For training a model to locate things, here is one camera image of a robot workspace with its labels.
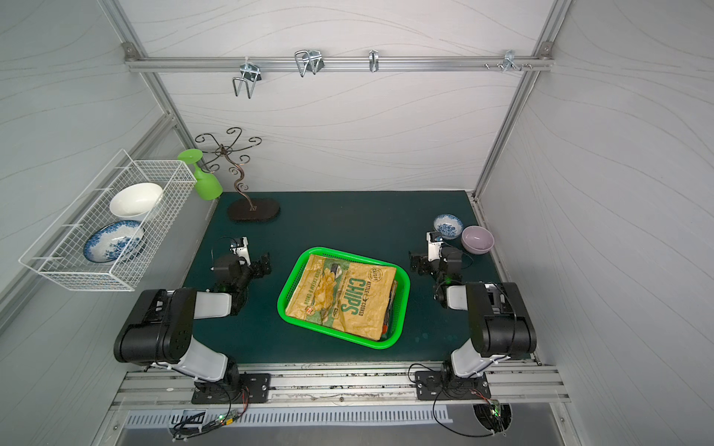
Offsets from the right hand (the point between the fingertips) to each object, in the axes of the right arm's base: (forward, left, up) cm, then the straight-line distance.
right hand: (426, 247), depth 95 cm
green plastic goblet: (+11, +76, +17) cm, 78 cm away
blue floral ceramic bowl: (+14, -11, -5) cm, 19 cm away
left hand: (-5, +59, +1) cm, 59 cm away
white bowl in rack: (-8, +81, +29) cm, 87 cm away
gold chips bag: (-21, +24, +3) cm, 32 cm away
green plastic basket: (-24, +10, +2) cm, 26 cm away
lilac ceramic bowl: (+8, -21, -6) cm, 23 cm away
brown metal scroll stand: (+20, +67, -5) cm, 70 cm away
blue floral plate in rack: (-20, +80, +27) cm, 86 cm away
